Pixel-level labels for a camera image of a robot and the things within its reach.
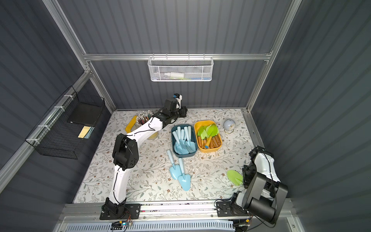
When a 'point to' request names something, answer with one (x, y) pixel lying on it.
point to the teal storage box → (193, 138)
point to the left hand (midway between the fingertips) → (188, 108)
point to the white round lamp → (229, 124)
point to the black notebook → (83, 114)
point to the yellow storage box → (208, 137)
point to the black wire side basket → (63, 130)
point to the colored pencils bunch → (144, 117)
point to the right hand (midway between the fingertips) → (245, 179)
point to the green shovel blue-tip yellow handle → (235, 177)
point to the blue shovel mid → (182, 136)
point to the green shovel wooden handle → (202, 136)
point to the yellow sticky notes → (85, 132)
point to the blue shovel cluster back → (190, 146)
